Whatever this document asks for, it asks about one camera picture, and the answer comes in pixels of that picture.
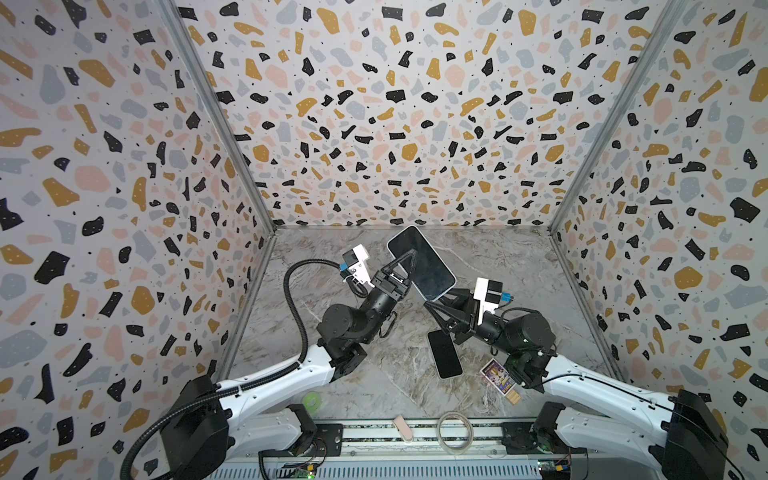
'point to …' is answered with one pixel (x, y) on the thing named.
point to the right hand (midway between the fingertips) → (435, 299)
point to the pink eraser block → (403, 429)
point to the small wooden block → (513, 397)
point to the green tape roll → (312, 401)
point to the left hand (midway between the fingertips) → (419, 255)
